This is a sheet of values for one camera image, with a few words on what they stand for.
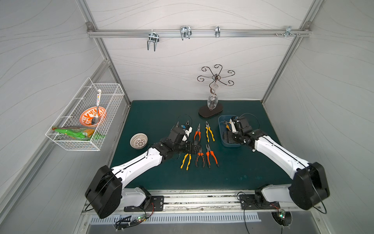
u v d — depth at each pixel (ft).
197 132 3.30
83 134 1.77
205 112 3.63
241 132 2.15
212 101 3.13
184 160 2.89
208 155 2.95
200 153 2.97
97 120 2.16
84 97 2.31
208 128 3.34
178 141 2.10
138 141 3.14
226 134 2.57
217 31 2.57
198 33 2.57
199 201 2.46
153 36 2.57
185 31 2.50
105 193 1.32
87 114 2.21
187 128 2.41
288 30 2.51
